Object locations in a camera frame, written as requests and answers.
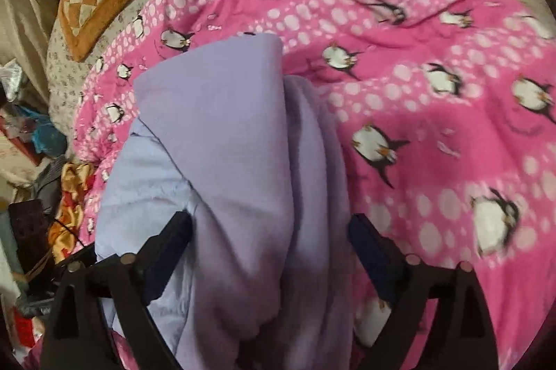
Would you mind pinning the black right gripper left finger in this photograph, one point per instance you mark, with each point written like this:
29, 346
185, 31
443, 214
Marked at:
77, 335

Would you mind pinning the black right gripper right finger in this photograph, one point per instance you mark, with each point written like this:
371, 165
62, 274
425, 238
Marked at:
461, 335

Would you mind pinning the lavender quilted jacket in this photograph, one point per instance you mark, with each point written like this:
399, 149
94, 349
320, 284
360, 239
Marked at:
252, 154

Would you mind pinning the grey dark cloth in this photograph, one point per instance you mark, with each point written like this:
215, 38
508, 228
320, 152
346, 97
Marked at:
47, 186

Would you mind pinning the red yellow patterned cloth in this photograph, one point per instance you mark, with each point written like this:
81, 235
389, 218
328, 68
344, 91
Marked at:
76, 181

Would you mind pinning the teal blue cloth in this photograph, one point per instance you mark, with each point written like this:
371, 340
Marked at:
46, 138

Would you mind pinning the pink penguin fleece blanket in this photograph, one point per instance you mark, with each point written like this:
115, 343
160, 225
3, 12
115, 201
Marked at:
445, 110

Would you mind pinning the beige curtain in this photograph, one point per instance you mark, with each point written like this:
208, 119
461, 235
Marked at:
26, 26

